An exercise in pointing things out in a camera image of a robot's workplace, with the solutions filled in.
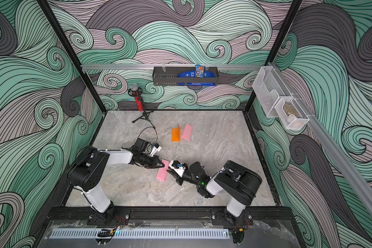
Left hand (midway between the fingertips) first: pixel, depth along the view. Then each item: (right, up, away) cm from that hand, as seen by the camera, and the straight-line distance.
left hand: (163, 164), depth 89 cm
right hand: (+4, 0, -6) cm, 7 cm away
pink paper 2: (+14, +18, +17) cm, 29 cm away
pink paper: (0, -3, -3) cm, 5 cm away
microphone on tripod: (-20, +45, +11) cm, 51 cm away
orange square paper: (+6, +16, +18) cm, 25 cm away
